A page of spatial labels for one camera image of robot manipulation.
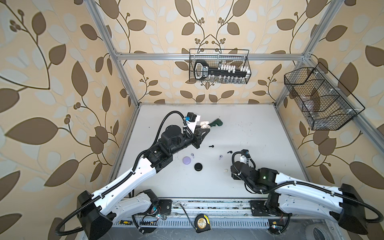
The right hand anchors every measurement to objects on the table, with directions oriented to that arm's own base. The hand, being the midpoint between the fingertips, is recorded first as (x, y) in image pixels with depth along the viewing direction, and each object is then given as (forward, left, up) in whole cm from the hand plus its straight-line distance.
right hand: (234, 170), depth 79 cm
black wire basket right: (+22, -44, +27) cm, 56 cm away
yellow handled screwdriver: (-21, +55, -7) cm, 59 cm away
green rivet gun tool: (+38, +4, -6) cm, 39 cm away
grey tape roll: (-27, -36, -8) cm, 46 cm away
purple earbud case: (+10, +26, -8) cm, 29 cm away
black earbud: (+19, +9, -7) cm, 22 cm away
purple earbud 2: (+14, +23, -8) cm, 28 cm away
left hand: (+9, +15, +27) cm, 32 cm away
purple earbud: (+11, +5, -6) cm, 14 cm away
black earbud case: (+6, +19, -8) cm, 22 cm away
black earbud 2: (+14, -2, -7) cm, 16 cm away
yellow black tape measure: (-23, +18, -4) cm, 29 cm away
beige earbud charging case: (+10, +16, +28) cm, 34 cm away
